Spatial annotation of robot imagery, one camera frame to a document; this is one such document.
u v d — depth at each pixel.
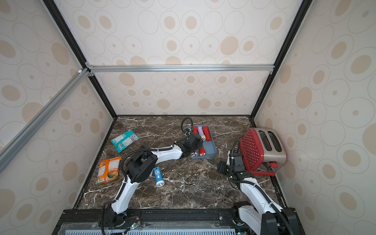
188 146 0.77
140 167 0.56
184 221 0.73
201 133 1.04
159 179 0.83
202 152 0.95
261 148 0.80
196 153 0.94
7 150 0.51
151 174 0.59
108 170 0.87
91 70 0.91
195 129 1.08
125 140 1.03
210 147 1.01
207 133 1.05
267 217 0.41
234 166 0.66
